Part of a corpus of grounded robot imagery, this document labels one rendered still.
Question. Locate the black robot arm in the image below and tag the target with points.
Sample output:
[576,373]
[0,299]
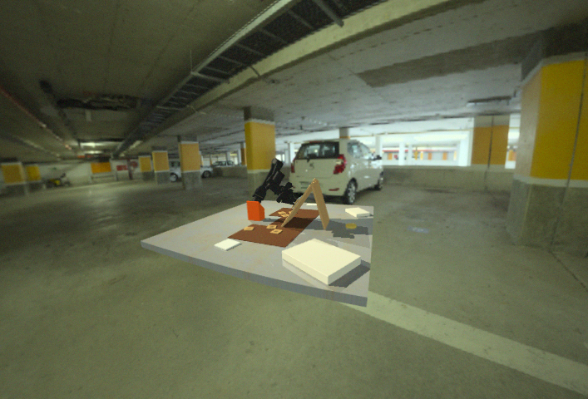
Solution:
[271,181]

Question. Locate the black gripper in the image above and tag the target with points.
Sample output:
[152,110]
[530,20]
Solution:
[286,197]

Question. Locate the pale yellow square block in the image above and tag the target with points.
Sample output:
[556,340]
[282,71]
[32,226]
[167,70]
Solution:
[323,261]

